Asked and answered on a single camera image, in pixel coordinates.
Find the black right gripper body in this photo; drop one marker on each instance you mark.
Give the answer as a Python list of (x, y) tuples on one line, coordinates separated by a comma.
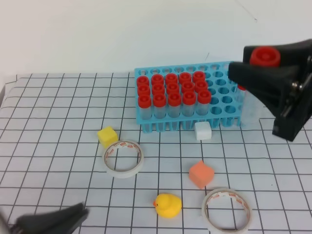
[(296, 105)]

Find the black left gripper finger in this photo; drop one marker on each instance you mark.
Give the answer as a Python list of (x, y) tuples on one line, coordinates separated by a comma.
[(64, 221)]

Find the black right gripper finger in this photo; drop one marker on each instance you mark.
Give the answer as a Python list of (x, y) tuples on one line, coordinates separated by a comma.
[(275, 79), (291, 54)]

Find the red-capped test tube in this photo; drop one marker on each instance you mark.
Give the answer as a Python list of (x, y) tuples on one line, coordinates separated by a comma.
[(258, 80)]

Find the red-capped tube right side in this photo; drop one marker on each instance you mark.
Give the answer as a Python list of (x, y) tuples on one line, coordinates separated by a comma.
[(239, 96)]

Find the blue test tube rack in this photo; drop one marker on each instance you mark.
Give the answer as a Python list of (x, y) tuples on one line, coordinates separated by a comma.
[(223, 109)]

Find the white foam cube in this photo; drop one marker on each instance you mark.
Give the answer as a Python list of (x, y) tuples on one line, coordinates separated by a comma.
[(203, 131)]

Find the left white tape roll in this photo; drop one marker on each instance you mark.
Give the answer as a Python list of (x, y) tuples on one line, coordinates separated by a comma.
[(127, 145)]

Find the white tape roll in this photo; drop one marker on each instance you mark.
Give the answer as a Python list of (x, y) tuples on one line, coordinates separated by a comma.
[(236, 197), (127, 145)]

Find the yellow foam cube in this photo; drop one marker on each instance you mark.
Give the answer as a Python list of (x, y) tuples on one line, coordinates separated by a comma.
[(107, 136)]

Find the yellow rubber duck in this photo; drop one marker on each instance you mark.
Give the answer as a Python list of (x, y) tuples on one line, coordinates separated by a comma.
[(167, 205)]

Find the right white tape roll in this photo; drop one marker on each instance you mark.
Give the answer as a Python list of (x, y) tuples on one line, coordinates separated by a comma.
[(236, 197)]

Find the orange foam cube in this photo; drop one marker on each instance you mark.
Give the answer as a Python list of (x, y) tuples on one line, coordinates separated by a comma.
[(201, 174)]

